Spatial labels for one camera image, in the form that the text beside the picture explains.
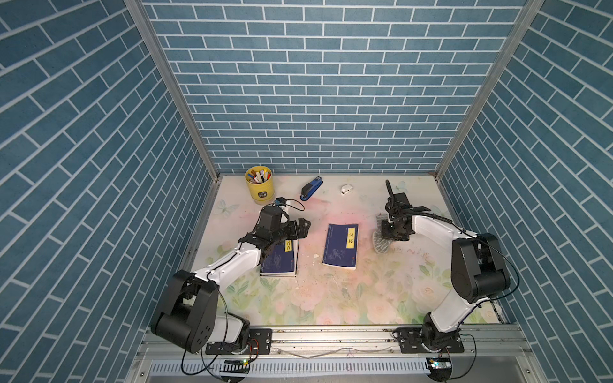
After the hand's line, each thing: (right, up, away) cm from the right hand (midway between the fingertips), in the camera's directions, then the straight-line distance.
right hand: (386, 235), depth 95 cm
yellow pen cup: (-52, +21, +3) cm, 56 cm away
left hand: (-32, +5, -8) cm, 34 cm away
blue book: (-19, -4, -1) cm, 19 cm away
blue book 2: (-42, -8, -9) cm, 43 cm away
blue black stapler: (-31, +19, +15) cm, 40 cm away
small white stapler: (-14, +19, +17) cm, 29 cm away
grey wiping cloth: (-4, -3, -4) cm, 6 cm away
